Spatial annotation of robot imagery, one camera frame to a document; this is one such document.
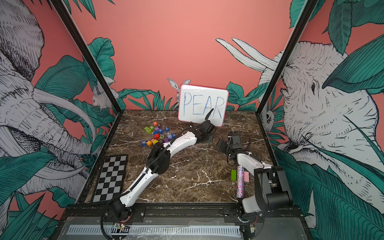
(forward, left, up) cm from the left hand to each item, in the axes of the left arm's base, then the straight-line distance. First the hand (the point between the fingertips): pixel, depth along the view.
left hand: (212, 135), depth 102 cm
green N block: (+2, +35, -3) cm, 35 cm away
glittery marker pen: (-32, -13, -1) cm, 34 cm away
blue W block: (+3, +27, -2) cm, 27 cm away
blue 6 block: (-2, +47, -3) cm, 47 cm away
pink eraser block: (-29, -17, -2) cm, 34 cm away
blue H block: (+7, +37, -3) cm, 38 cm away
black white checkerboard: (-28, +60, 0) cm, 66 cm away
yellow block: (-2, +39, -2) cm, 40 cm away
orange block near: (-3, +44, -3) cm, 44 cm away
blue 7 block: (+8, +32, -2) cm, 33 cm away
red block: (+3, +39, -3) cm, 39 cm away
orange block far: (+14, +42, -2) cm, 44 cm away
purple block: (0, +32, -3) cm, 32 cm away
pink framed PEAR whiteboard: (+22, +11, +10) cm, 26 cm away
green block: (+9, +46, -2) cm, 47 cm away
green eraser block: (-27, -10, -3) cm, 29 cm away
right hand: (-9, -5, +4) cm, 11 cm away
